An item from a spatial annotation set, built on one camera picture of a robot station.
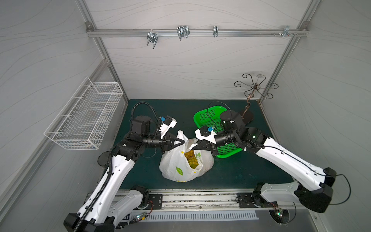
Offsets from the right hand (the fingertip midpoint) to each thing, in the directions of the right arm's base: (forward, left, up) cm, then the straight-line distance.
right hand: (190, 145), depth 59 cm
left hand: (+2, +4, -1) cm, 4 cm away
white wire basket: (+11, +53, 0) cm, 54 cm away
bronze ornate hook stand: (+48, -34, -2) cm, 58 cm away
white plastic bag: (-3, +8, -13) cm, 15 cm away
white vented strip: (-21, -6, -33) cm, 40 cm away
